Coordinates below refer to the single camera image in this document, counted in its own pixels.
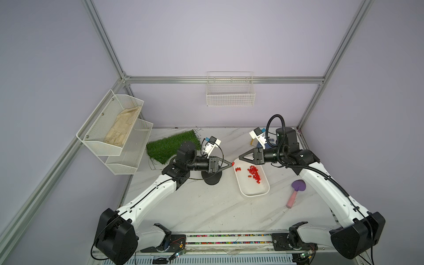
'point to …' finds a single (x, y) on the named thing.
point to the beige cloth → (122, 126)
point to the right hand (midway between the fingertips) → (242, 160)
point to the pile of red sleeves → (253, 170)
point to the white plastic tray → (252, 178)
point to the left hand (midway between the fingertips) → (229, 167)
